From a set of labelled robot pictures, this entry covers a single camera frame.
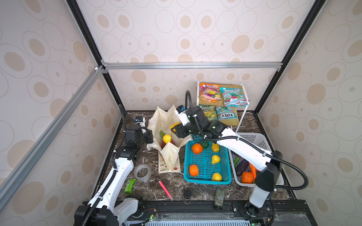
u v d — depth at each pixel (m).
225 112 0.95
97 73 0.84
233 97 0.78
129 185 0.80
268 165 0.43
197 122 0.54
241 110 0.81
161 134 0.98
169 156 0.80
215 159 0.87
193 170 0.82
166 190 0.80
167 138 0.87
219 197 0.74
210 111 0.94
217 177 0.81
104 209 0.39
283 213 0.75
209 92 0.80
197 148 0.92
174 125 0.66
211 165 0.90
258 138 0.93
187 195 0.70
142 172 0.87
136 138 0.59
